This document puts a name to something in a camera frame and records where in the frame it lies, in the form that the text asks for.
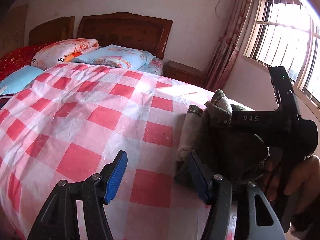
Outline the person's right hand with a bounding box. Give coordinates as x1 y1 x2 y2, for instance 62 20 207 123
260 155 319 214

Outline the pink checkered bed sheet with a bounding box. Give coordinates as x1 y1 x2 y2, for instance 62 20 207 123
1 63 213 239

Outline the orange floral pillow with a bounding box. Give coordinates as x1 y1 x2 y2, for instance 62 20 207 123
30 38 99 70

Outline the wooden nightstand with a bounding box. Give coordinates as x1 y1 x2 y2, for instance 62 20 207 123
163 61 204 87

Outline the blue floral pillow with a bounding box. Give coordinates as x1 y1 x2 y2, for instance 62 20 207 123
72 44 155 70

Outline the dark wooden headboard right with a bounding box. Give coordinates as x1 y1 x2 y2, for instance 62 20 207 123
76 12 173 60

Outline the dark wooden headboard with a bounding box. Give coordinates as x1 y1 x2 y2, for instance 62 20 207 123
76 12 173 60
28 16 75 46

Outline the red floral blanket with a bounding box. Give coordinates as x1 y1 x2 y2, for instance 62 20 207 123
0 42 54 81

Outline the light wooden wardrobe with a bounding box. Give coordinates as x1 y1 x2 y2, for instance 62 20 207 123
0 4 29 57

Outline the dark wooden headboard left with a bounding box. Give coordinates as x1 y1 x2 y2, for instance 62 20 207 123
28 16 75 46

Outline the light blue pillow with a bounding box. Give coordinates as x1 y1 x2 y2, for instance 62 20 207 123
1 65 43 95

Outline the green knit sweater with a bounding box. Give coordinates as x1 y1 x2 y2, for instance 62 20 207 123
174 89 268 187

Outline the barred window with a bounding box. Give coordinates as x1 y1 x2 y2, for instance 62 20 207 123
245 0 319 105

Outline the pink floral curtain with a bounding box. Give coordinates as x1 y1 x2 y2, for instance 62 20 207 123
203 0 254 92

